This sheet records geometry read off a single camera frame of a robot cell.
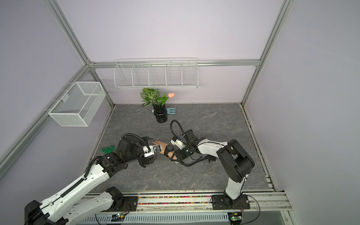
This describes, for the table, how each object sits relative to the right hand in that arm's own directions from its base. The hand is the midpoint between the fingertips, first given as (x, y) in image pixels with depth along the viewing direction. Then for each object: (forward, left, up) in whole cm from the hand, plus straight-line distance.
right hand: (174, 157), depth 87 cm
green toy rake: (+7, +45, -3) cm, 46 cm away
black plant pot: (+32, +11, +5) cm, 34 cm away
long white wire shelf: (+55, -3, +25) cm, 61 cm away
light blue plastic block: (+43, +4, -4) cm, 43 cm away
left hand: (+1, +11, +15) cm, 19 cm away
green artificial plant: (+32, +14, +24) cm, 42 cm away
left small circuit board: (-30, +28, -5) cm, 42 cm away
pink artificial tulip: (+32, +1, +24) cm, 40 cm away
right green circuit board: (-31, -33, -6) cm, 46 cm away
